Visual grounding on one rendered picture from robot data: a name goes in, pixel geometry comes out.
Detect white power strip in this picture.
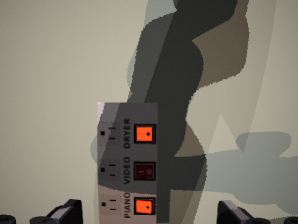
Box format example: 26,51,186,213
97,102,158,224

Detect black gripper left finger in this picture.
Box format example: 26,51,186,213
0,199,83,224

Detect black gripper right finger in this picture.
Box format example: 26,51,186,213
216,200,298,224

